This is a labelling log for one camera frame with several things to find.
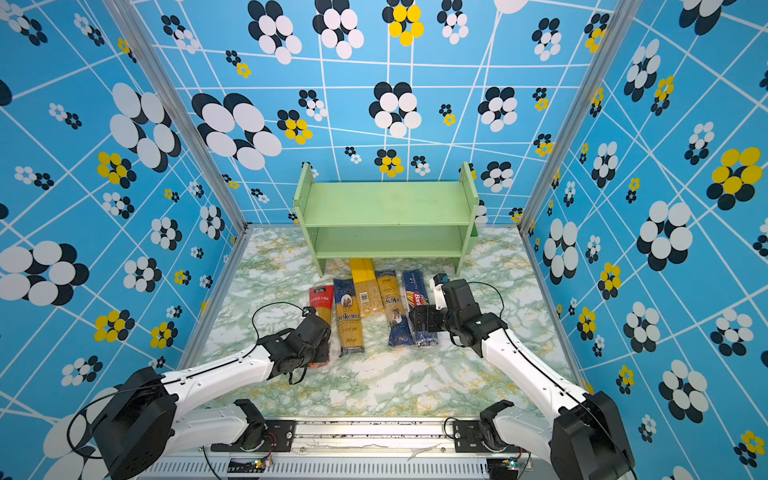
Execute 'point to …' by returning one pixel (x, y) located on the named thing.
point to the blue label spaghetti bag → (348, 317)
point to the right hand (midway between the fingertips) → (425, 313)
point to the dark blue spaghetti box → (416, 295)
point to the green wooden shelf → (389, 219)
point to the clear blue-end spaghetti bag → (399, 331)
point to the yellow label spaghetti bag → (367, 289)
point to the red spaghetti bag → (322, 301)
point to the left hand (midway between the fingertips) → (327, 345)
